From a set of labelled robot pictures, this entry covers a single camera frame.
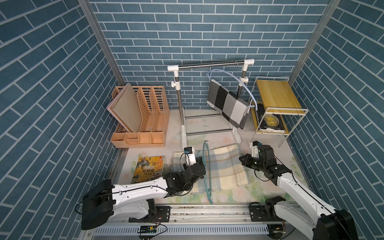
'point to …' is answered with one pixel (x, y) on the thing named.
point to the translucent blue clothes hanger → (255, 106)
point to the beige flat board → (127, 105)
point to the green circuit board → (148, 229)
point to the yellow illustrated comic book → (148, 169)
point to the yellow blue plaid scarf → (224, 166)
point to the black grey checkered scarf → (235, 110)
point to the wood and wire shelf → (276, 109)
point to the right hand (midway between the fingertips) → (240, 158)
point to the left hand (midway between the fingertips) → (207, 160)
